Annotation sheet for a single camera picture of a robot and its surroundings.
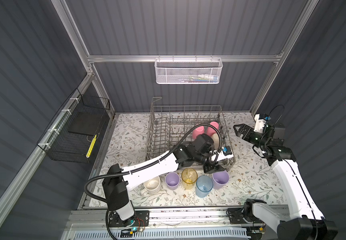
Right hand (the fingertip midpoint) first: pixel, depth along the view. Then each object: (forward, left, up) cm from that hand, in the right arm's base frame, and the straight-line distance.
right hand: (242, 129), depth 75 cm
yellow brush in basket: (-11, +74, +2) cm, 74 cm away
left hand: (-16, +12, -4) cm, 21 cm away
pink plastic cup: (+9, +20, -12) cm, 26 cm away
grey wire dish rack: (+23, +40, -23) cm, 51 cm away
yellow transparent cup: (-16, +27, -23) cm, 39 cm away
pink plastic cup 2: (+12, +12, -16) cm, 24 cm away
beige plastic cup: (+3, +11, -12) cm, 16 cm away
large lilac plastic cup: (-17, +9, -25) cm, 31 cm away
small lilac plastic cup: (-17, +37, -25) cm, 47 cm away
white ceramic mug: (-21, +48, -25) cm, 58 cm away
